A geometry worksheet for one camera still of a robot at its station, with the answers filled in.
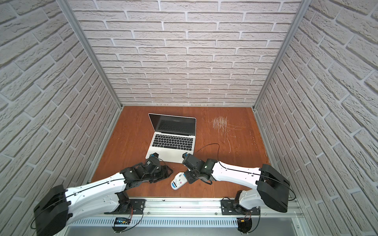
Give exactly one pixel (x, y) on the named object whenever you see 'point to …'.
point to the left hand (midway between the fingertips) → (171, 169)
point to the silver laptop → (173, 135)
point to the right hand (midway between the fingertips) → (186, 178)
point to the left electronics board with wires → (122, 221)
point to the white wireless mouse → (178, 181)
